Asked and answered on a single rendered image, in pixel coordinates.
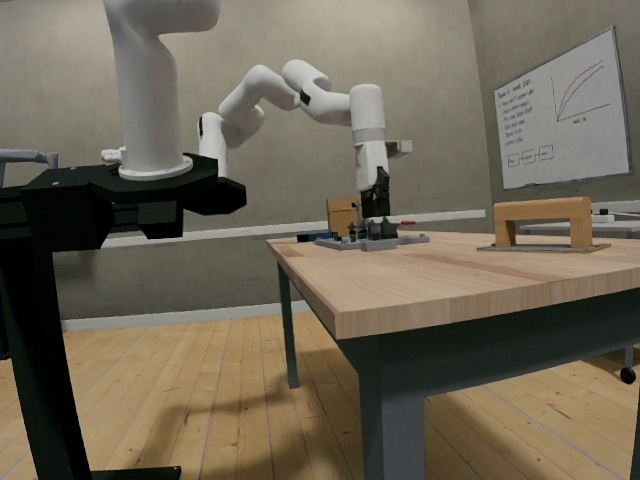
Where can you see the small brown cardboard box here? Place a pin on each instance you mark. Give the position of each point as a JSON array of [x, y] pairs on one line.
[[341, 214]]

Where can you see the blue spirit level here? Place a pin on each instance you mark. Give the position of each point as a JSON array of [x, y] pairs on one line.
[[313, 236]]

